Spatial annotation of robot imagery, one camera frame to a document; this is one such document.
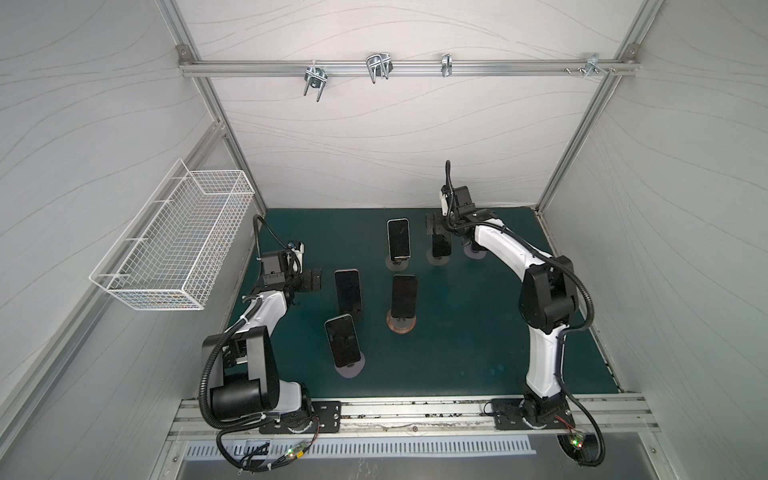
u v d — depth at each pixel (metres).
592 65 0.76
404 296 0.82
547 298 0.53
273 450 0.70
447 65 0.78
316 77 0.79
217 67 0.80
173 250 0.69
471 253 1.05
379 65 0.77
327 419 0.73
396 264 1.04
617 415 0.75
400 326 0.89
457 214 0.75
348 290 0.83
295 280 0.78
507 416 0.73
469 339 0.87
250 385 0.43
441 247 1.06
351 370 0.82
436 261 1.06
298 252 0.82
